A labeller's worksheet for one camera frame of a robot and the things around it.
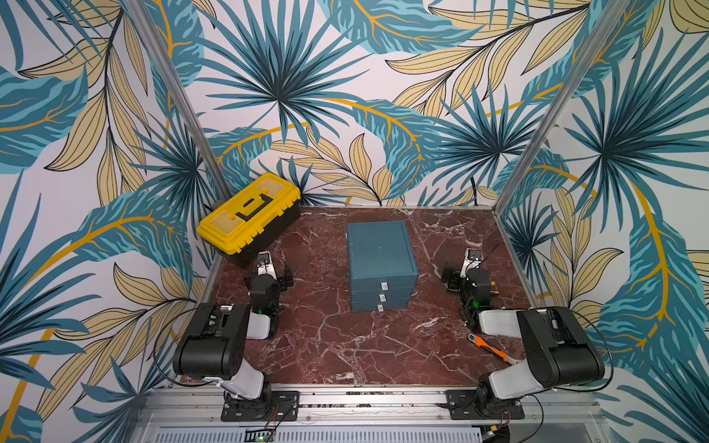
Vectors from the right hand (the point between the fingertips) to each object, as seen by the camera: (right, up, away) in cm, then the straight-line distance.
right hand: (464, 264), depth 93 cm
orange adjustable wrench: (+2, -23, -8) cm, 25 cm away
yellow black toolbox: (-71, +14, 0) cm, 72 cm away
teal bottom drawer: (-29, -12, -5) cm, 32 cm away
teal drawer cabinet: (-29, -1, -17) cm, 33 cm away
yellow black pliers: (+11, -9, +2) cm, 15 cm away
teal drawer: (-29, -8, -11) cm, 32 cm away
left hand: (-65, -1, -1) cm, 65 cm away
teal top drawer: (-29, -3, -16) cm, 33 cm away
